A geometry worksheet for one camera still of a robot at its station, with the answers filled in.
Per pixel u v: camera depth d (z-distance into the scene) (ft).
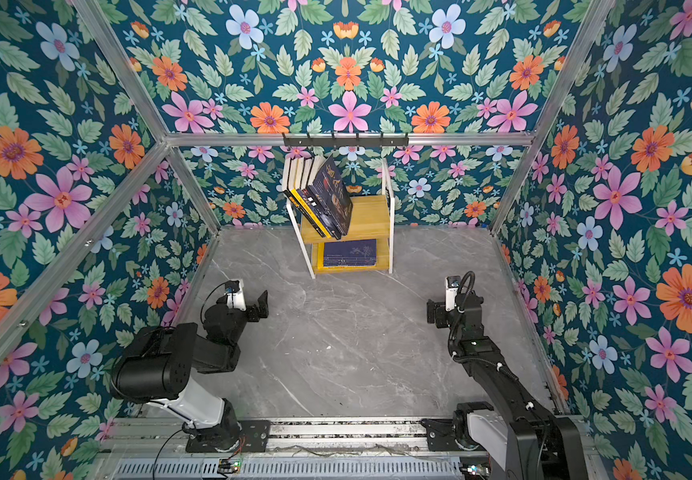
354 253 3.33
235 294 2.59
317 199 2.59
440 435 2.39
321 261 3.38
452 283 2.46
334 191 2.88
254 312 2.75
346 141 3.05
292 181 2.52
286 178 2.56
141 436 2.47
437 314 2.53
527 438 1.35
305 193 2.49
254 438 2.42
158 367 1.51
